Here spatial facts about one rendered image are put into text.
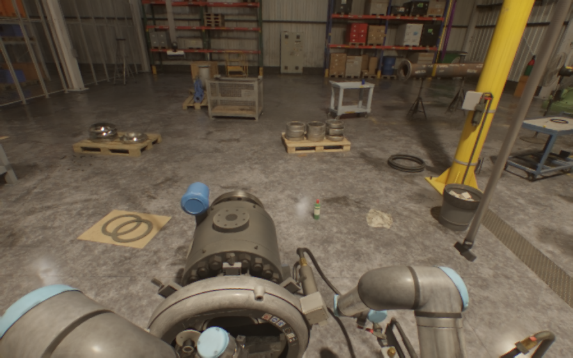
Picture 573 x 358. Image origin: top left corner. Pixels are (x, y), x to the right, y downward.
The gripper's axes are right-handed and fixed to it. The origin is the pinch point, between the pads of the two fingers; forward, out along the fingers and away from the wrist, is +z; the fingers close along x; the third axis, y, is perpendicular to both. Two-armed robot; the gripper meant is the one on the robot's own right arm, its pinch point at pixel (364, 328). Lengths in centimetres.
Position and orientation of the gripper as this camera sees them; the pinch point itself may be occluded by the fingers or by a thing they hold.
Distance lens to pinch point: 177.6
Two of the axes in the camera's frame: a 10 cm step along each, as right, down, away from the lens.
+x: -3.7, 4.2, -8.3
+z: -0.2, 8.9, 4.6
